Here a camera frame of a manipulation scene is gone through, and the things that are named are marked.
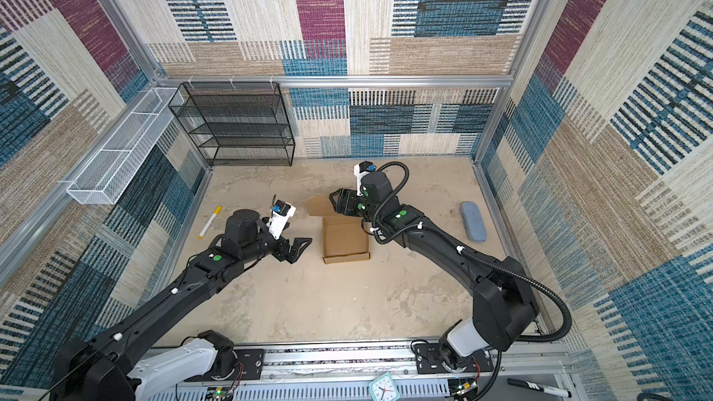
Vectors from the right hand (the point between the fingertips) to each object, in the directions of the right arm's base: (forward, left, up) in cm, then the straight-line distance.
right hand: (340, 201), depth 80 cm
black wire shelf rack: (+43, +42, -5) cm, 60 cm away
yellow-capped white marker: (+9, +49, -21) cm, 54 cm away
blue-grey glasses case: (+4, -45, -20) cm, 49 cm away
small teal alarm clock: (-42, -10, -20) cm, 48 cm away
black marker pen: (-43, -48, -20) cm, 68 cm away
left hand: (-6, +12, -4) cm, 14 cm away
